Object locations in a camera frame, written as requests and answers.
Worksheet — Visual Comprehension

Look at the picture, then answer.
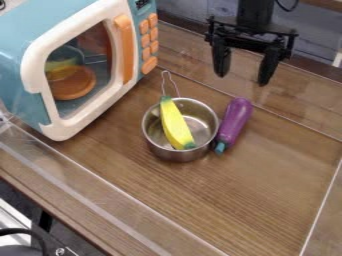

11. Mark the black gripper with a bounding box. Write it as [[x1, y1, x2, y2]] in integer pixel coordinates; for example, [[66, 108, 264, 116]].
[[204, 15, 298, 86]]

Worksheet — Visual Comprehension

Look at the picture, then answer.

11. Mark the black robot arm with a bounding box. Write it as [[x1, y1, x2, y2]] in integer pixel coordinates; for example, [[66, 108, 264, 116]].
[[204, 0, 299, 86]]

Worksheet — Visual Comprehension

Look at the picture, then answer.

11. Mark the purple toy eggplant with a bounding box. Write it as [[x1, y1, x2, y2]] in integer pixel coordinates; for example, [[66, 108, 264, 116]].
[[215, 98, 252, 154]]

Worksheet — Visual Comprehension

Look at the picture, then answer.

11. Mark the silver metal pot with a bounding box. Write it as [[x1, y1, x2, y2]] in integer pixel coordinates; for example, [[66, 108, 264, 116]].
[[141, 70, 219, 163]]

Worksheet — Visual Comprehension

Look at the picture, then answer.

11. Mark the yellow toy banana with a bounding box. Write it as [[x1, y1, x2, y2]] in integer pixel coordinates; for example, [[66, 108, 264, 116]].
[[159, 96, 195, 150]]

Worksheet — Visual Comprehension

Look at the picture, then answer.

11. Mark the blue toy microwave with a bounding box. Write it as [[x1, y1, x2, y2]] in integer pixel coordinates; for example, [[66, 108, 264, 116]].
[[0, 0, 159, 141]]

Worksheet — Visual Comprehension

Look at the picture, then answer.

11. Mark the orange plate inside microwave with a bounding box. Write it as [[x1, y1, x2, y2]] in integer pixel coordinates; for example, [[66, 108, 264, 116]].
[[45, 65, 96, 101]]

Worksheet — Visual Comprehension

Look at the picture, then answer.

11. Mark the black cable bottom left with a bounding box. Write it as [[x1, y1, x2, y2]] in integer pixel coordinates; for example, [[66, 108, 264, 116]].
[[0, 227, 48, 256]]

